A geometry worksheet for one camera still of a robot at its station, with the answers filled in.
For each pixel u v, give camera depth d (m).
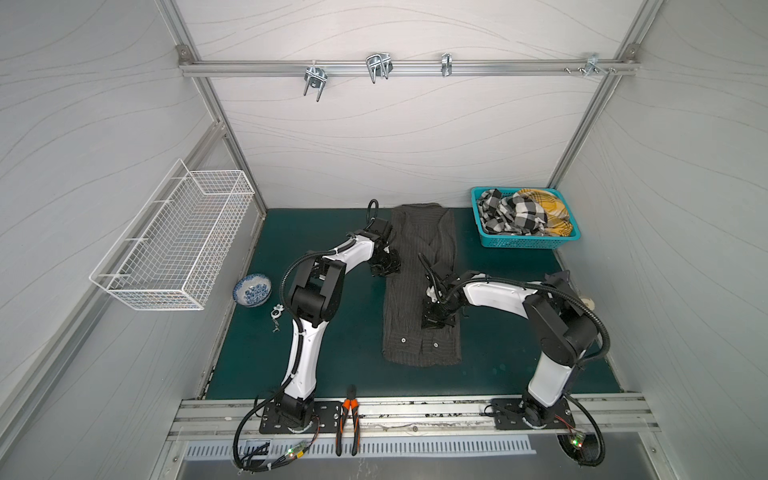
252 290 0.93
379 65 0.77
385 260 0.90
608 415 0.75
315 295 0.58
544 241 1.02
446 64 0.78
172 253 0.69
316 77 0.80
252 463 0.68
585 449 0.72
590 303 0.82
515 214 1.03
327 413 0.74
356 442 0.69
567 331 0.48
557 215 1.05
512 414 0.71
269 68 0.77
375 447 0.70
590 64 0.77
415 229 1.12
